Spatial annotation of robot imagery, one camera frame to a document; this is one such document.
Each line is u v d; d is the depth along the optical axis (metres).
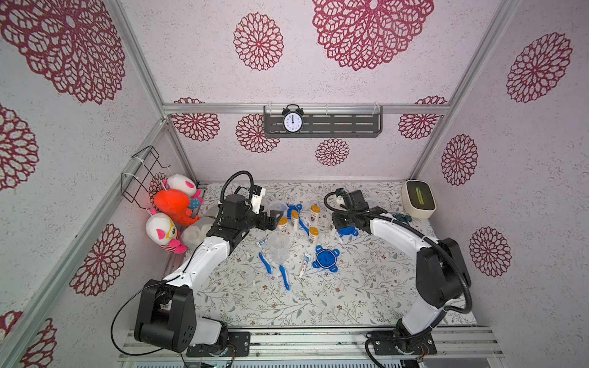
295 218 0.95
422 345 0.73
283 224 0.93
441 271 0.47
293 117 0.90
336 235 1.00
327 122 0.95
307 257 0.94
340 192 0.83
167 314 0.42
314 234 0.90
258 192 0.73
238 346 0.73
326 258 0.94
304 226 1.03
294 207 1.11
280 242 0.96
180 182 0.95
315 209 0.95
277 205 0.95
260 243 0.97
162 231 0.79
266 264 0.92
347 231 1.00
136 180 0.75
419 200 1.06
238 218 0.67
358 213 0.70
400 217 0.97
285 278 0.87
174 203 0.89
